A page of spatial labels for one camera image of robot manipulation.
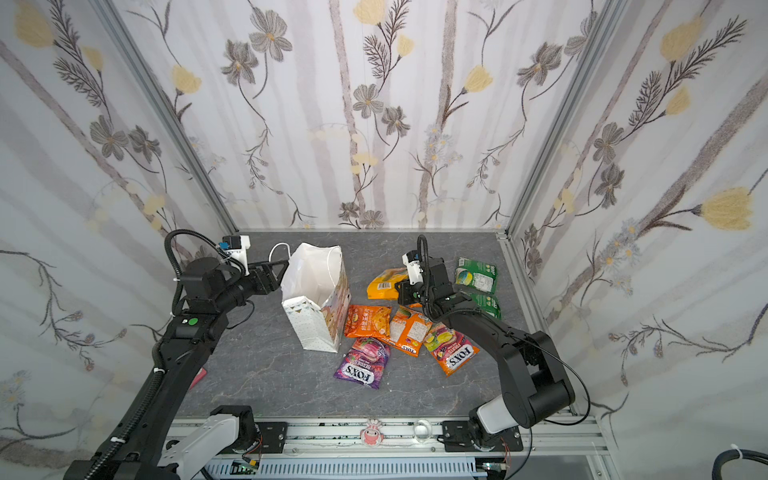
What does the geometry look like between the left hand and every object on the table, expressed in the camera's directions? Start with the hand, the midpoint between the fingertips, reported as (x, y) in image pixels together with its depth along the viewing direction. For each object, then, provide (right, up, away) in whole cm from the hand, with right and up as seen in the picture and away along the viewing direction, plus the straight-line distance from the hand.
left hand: (274, 254), depth 73 cm
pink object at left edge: (-4, -21, -22) cm, 31 cm away
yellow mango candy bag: (+27, -9, +17) cm, 33 cm away
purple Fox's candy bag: (+22, -31, +11) cm, 39 cm away
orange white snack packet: (+34, -23, +18) cm, 45 cm away
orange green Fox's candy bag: (+47, -28, +13) cm, 56 cm away
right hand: (+29, -6, +13) cm, 32 cm away
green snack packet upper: (+60, -7, +31) cm, 68 cm away
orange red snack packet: (+20, -21, +20) cm, 35 cm away
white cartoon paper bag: (+5, -13, +23) cm, 26 cm away
